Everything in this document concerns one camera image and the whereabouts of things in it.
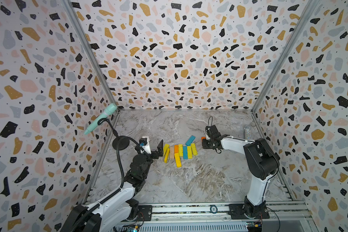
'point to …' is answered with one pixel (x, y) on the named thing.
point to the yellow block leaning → (167, 155)
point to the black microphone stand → (123, 144)
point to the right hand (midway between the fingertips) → (206, 143)
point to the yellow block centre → (180, 150)
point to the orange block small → (176, 149)
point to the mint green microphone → (109, 108)
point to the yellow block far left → (165, 147)
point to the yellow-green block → (194, 149)
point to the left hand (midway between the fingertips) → (156, 140)
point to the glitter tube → (248, 132)
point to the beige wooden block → (171, 152)
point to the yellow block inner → (189, 151)
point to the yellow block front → (178, 159)
